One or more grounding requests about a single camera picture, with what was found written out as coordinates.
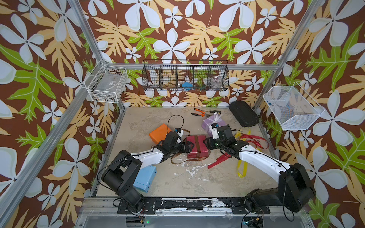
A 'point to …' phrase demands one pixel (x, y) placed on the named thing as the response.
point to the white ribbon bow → (216, 117)
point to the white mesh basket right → (294, 109)
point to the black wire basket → (185, 75)
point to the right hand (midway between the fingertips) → (204, 140)
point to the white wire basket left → (105, 83)
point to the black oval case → (243, 112)
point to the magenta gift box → (204, 151)
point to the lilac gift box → (206, 123)
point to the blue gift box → (144, 177)
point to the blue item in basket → (187, 86)
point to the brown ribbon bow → (197, 150)
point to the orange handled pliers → (202, 115)
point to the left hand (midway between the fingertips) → (189, 143)
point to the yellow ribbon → (236, 135)
